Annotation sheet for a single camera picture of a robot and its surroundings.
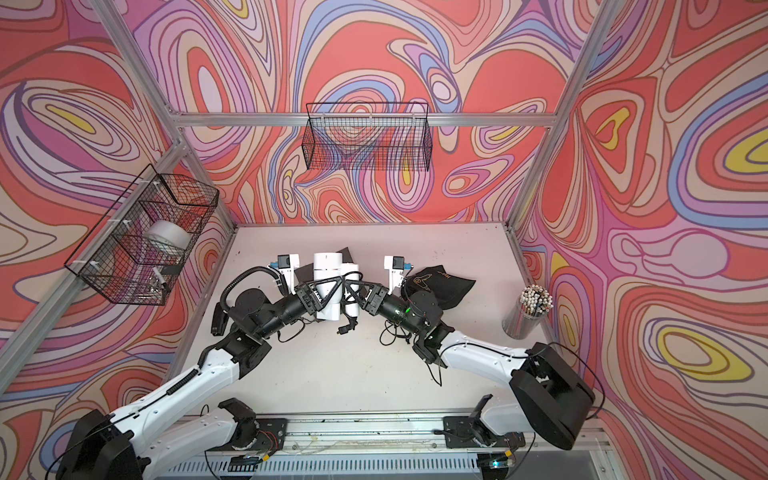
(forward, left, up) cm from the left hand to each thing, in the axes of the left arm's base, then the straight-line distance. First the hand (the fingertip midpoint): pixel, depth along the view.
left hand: (341, 285), depth 68 cm
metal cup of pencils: (+1, -48, -16) cm, 51 cm away
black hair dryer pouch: (+14, -31, -23) cm, 41 cm away
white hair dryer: (-1, +1, +2) cm, 2 cm away
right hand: (-1, -1, -2) cm, 2 cm away
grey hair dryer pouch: (+3, +9, 0) cm, 9 cm away
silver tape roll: (+14, +45, +3) cm, 47 cm away
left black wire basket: (+13, +56, -3) cm, 58 cm away
